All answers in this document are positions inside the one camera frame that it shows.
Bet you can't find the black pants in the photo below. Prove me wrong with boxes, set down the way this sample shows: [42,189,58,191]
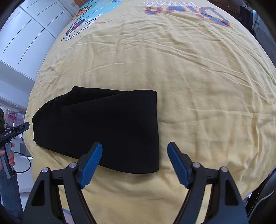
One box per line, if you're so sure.
[32,86,159,174]

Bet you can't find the left hand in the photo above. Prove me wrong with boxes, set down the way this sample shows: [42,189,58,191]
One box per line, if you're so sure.
[0,149,15,170]

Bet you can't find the white wardrobe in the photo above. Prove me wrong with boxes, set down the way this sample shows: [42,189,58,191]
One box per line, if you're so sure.
[1,0,72,80]

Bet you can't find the yellow dino bedspread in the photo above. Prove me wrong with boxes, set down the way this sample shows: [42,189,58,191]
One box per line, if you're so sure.
[25,1,275,223]

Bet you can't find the black hanging bag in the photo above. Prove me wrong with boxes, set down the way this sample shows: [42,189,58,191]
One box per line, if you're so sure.
[239,4,259,35]

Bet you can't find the black cable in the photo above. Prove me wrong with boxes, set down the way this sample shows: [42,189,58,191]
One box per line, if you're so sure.
[13,151,32,174]

